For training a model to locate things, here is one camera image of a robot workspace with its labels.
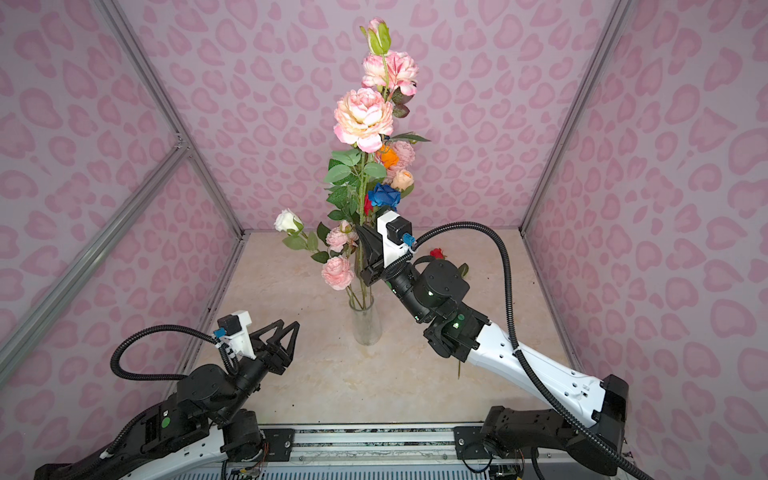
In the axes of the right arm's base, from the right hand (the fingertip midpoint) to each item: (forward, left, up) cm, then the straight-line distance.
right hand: (357, 224), depth 53 cm
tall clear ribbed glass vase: (+1, +2, -40) cm, 40 cm away
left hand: (-9, +15, -20) cm, 27 cm away
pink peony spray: (+1, +6, -15) cm, 16 cm away
